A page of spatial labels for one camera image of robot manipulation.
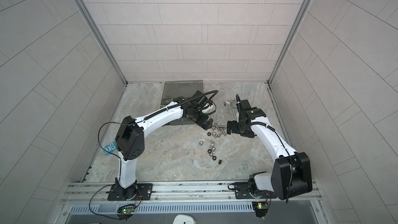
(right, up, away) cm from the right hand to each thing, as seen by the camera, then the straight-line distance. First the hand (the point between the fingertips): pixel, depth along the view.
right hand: (234, 131), depth 82 cm
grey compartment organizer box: (-40, +23, +31) cm, 56 cm away
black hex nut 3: (-8, -15, -2) cm, 17 cm away
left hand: (-13, +6, +2) cm, 14 cm away
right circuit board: (+9, -30, -14) cm, 35 cm away
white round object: (-24, -31, -20) cm, 44 cm away
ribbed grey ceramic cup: (+1, +12, +12) cm, 17 cm away
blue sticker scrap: (-66, -9, 0) cm, 67 cm away
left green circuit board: (-49, -29, -18) cm, 60 cm away
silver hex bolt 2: (-6, +1, +10) cm, 12 cm away
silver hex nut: (-18, -8, +4) cm, 20 cm away
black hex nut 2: (-11, -13, -1) cm, 17 cm away
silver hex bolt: (-8, +1, +9) cm, 12 cm away
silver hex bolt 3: (-5, -3, +8) cm, 10 cm away
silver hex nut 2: (-11, -8, +4) cm, 14 cm away
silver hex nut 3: (-11, -10, +2) cm, 15 cm away
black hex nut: (-13, -11, +2) cm, 17 cm away
